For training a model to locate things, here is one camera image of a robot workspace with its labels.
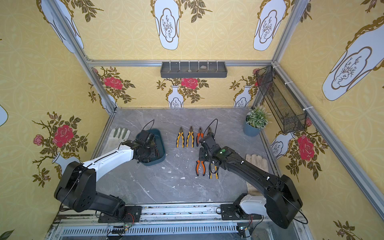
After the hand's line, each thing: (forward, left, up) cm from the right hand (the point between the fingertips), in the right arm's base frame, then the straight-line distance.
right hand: (202, 155), depth 84 cm
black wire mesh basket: (+20, -49, +13) cm, 55 cm away
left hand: (+3, +29, -5) cm, 29 cm away
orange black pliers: (+24, -5, -10) cm, 27 cm away
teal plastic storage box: (+10, +27, -8) cm, 30 cm away
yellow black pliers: (+21, +15, -10) cm, 28 cm away
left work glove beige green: (+17, +58, -8) cm, 61 cm away
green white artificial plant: (+25, -35, +5) cm, 43 cm away
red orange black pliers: (+18, +3, -11) cm, 21 cm away
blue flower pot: (+21, -31, -4) cm, 38 cm away
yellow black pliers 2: (+22, +8, -10) cm, 26 cm away
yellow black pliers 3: (-13, -5, +12) cm, 18 cm away
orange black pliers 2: (-1, +2, -9) cm, 9 cm away
